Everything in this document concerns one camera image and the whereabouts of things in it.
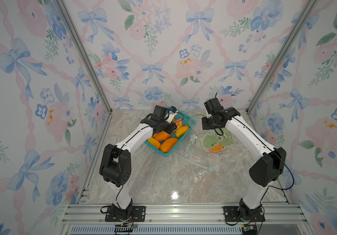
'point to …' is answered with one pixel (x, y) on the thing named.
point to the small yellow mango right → (181, 130)
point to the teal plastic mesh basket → (187, 121)
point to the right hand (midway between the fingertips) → (207, 123)
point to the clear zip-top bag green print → (214, 140)
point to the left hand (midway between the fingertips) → (174, 124)
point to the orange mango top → (155, 142)
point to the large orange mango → (217, 148)
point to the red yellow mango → (178, 122)
